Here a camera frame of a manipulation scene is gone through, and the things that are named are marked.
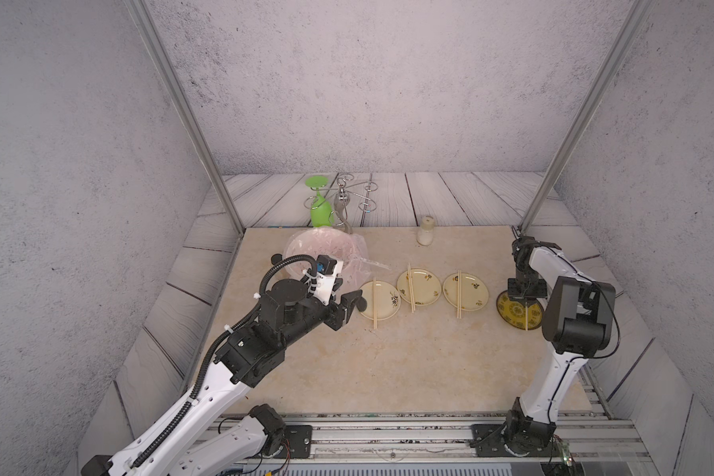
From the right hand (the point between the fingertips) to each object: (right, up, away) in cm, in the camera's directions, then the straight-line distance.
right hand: (530, 300), depth 92 cm
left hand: (-53, +7, -27) cm, 60 cm away
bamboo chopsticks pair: (-48, -4, +3) cm, 48 cm away
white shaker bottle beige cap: (-28, +21, +24) cm, 42 cm away
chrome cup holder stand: (-58, +31, 0) cm, 66 cm away
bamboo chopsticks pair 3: (-20, +1, +7) cm, 21 cm away
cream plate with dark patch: (-43, -1, +7) cm, 44 cm away
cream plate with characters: (-30, +3, +10) cm, 32 cm away
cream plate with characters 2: (-14, +1, +9) cm, 17 cm away
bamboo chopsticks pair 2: (-35, -1, +5) cm, 36 cm away
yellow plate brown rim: (-2, -5, +3) cm, 7 cm away
